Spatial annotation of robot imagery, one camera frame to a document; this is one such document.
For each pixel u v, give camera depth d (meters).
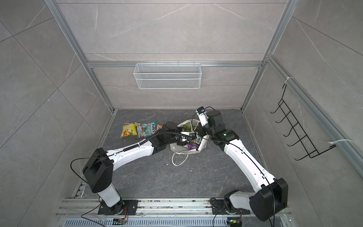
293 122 0.70
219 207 0.73
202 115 0.67
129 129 1.01
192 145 0.86
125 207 0.73
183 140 0.70
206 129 0.66
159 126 1.04
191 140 0.66
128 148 0.52
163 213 0.73
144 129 1.03
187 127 0.73
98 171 0.45
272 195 0.38
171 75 1.01
